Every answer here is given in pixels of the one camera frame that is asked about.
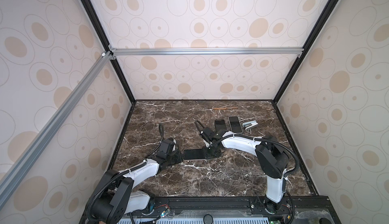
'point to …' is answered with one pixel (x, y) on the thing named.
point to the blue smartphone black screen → (235, 124)
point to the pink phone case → (195, 159)
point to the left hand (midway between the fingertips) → (188, 154)
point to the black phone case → (219, 124)
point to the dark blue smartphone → (193, 154)
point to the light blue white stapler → (249, 124)
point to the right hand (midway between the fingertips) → (206, 157)
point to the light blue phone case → (240, 124)
